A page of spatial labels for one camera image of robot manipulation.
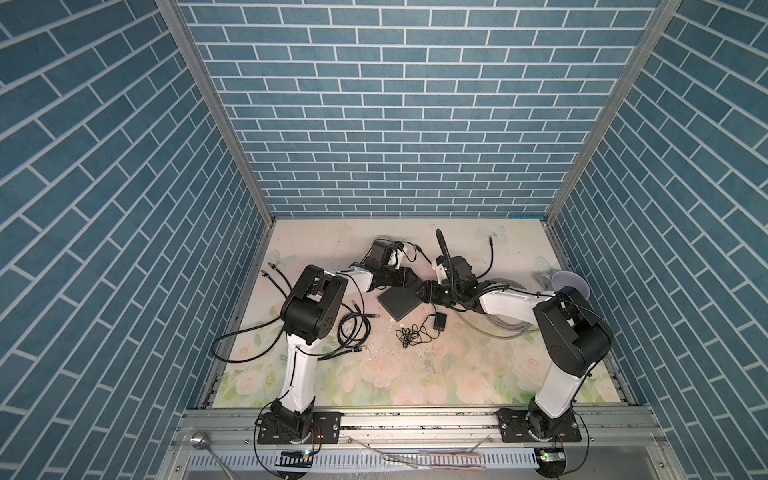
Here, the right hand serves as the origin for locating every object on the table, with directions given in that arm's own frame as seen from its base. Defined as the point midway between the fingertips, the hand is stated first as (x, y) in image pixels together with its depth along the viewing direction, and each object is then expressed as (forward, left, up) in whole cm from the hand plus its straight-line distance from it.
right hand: (418, 290), depth 94 cm
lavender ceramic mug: (+8, -48, 0) cm, 49 cm away
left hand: (+7, +3, -4) cm, 8 cm away
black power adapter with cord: (-10, -4, -5) cm, 12 cm away
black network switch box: (-5, +5, 0) cm, 7 cm away
